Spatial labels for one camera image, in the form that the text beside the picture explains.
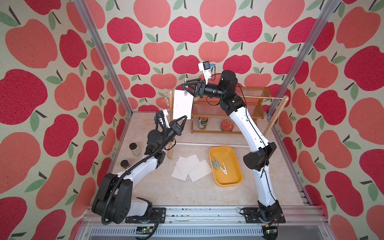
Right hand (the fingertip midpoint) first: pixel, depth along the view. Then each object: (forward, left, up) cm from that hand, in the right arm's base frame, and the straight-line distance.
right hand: (184, 87), depth 65 cm
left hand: (-7, -2, -14) cm, 16 cm away
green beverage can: (+14, -9, -39) cm, 42 cm away
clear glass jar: (-12, +31, -39) cm, 51 cm away
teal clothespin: (-14, -19, -47) cm, 52 cm away
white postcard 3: (-17, -10, -49) cm, 53 cm away
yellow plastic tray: (-5, -27, -47) cm, 55 cm away
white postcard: (-14, -1, -48) cm, 50 cm away
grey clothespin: (-11, -20, -47) cm, 52 cm away
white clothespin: (-16, -24, -46) cm, 54 cm away
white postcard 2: (-21, +4, -48) cm, 53 cm away
